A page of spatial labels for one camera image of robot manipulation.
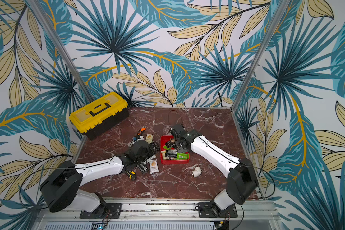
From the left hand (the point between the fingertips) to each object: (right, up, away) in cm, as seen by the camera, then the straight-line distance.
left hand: (155, 149), depth 87 cm
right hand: (+18, +3, -3) cm, 19 cm away
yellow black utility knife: (-14, -13, -3) cm, 20 cm away
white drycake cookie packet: (-2, -11, +1) cm, 11 cm away
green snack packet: (+16, -5, +3) cm, 17 cm away
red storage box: (+4, +5, +12) cm, 13 cm away
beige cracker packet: (-6, +5, +13) cm, 15 cm away
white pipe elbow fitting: (+25, -13, -2) cm, 28 cm away
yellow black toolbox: (-36, +20, +6) cm, 42 cm away
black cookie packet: (-8, -11, 0) cm, 14 cm away
